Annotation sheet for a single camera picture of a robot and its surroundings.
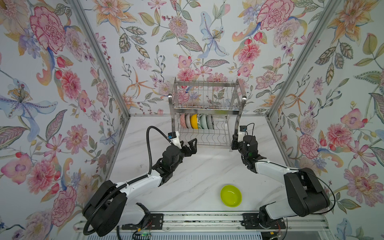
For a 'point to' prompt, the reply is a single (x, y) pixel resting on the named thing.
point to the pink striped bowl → (187, 120)
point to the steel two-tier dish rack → (206, 113)
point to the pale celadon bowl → (203, 120)
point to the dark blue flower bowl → (209, 121)
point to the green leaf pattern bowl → (198, 119)
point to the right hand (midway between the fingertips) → (234, 133)
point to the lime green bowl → (230, 196)
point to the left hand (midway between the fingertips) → (194, 140)
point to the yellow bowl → (194, 121)
